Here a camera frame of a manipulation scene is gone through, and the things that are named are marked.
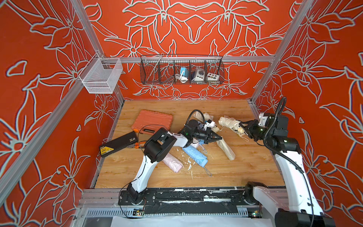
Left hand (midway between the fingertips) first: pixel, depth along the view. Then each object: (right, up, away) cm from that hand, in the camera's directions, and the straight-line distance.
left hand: (221, 139), depth 79 cm
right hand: (+6, +10, -7) cm, 14 cm away
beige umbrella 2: (-3, +12, +25) cm, 27 cm away
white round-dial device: (-11, +39, +11) cm, 42 cm away
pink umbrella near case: (-14, -6, +11) cm, 19 cm away
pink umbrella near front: (-28, -14, +2) cm, 31 cm away
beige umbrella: (+5, +9, -6) cm, 12 cm away
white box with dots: (-1, +40, +15) cm, 43 cm away
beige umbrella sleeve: (+5, -8, +3) cm, 10 cm away
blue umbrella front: (-14, -11, +5) cm, 18 cm away
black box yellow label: (-66, -6, +14) cm, 68 cm away
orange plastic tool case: (-45, +8, +20) cm, 50 cm away
